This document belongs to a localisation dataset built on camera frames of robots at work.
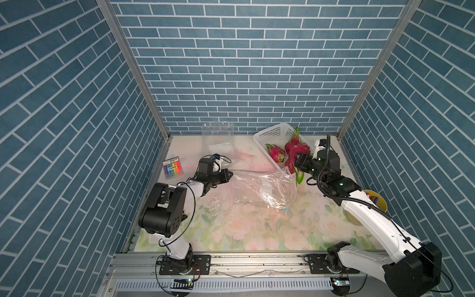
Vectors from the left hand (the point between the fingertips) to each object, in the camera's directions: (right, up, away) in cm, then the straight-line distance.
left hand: (236, 174), depth 94 cm
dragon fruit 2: (+28, +13, -14) cm, 34 cm away
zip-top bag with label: (-13, +20, +26) cm, 35 cm away
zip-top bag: (+19, -5, -9) cm, 22 cm away
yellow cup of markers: (+61, -9, -15) cm, 63 cm away
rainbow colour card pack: (-37, +2, +9) cm, 38 cm away
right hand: (+30, +9, -15) cm, 34 cm away
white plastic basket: (+24, +22, +22) cm, 40 cm away
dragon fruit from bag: (+22, +10, +6) cm, 25 cm away
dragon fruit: (+33, +18, +12) cm, 39 cm away
